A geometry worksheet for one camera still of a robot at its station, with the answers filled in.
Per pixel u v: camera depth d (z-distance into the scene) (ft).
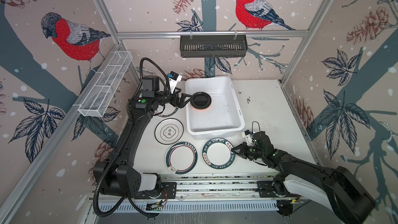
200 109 3.43
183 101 2.19
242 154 2.40
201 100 3.52
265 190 2.39
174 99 2.12
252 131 2.63
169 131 3.10
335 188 1.33
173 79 2.11
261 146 2.21
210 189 2.48
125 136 1.44
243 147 2.44
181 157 2.78
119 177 1.28
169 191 2.40
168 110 3.40
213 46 3.42
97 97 2.38
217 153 2.74
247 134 2.65
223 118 3.22
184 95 2.13
